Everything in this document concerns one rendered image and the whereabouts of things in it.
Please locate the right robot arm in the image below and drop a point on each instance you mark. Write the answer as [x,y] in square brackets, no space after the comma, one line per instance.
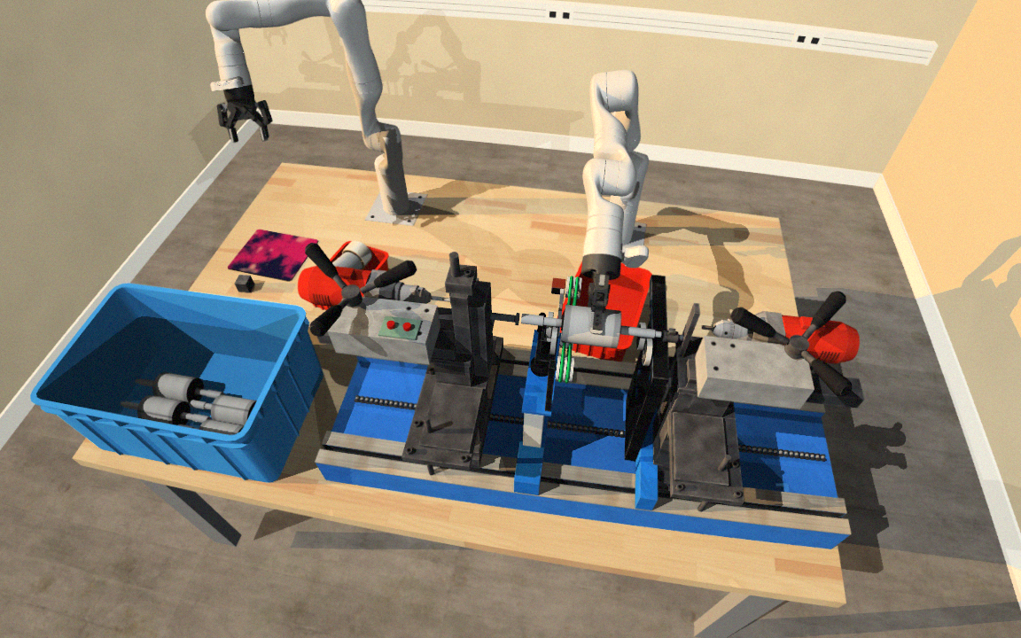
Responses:
[349,17]

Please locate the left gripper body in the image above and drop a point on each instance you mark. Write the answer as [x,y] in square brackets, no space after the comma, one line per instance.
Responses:
[600,263]

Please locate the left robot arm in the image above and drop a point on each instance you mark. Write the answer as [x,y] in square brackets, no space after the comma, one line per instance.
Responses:
[615,168]

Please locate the blue plastic crate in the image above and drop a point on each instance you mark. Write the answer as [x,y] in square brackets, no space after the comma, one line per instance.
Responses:
[231,344]

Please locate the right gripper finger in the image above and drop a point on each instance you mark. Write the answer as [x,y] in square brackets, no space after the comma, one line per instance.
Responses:
[265,119]
[226,122]

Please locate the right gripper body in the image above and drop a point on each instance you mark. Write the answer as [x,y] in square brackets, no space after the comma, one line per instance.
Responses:
[239,97]

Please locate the dark red and navy mat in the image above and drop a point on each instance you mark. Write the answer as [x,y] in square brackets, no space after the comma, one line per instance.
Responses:
[272,254]

